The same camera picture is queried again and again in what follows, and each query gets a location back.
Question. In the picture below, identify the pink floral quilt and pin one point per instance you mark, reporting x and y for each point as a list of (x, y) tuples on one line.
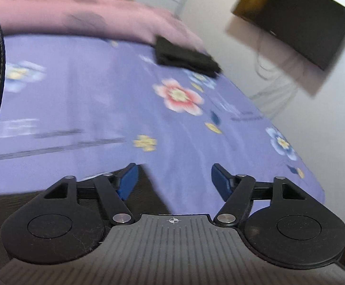
[(109, 19)]

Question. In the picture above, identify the purple floral bed sheet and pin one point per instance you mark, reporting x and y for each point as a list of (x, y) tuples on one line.
[(83, 106)]

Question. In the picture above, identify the folded black garment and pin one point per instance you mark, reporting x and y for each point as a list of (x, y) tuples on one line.
[(168, 54)]

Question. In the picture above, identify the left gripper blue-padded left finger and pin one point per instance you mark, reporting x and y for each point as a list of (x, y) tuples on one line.
[(113, 190)]

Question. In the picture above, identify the black knit pants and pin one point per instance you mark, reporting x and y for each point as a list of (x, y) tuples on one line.
[(65, 221)]

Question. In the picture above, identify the black wall television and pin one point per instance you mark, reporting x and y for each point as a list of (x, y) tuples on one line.
[(313, 28)]

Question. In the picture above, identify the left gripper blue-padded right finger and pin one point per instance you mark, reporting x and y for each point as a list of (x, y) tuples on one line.
[(236, 191)]

